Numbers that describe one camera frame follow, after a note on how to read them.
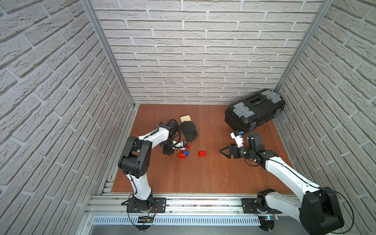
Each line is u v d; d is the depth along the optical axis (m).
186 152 0.90
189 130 1.04
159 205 0.73
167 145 0.80
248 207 0.74
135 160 0.49
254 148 0.65
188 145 0.97
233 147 0.72
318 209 0.40
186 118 1.10
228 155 0.72
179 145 0.85
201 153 0.92
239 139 0.76
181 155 0.90
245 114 0.91
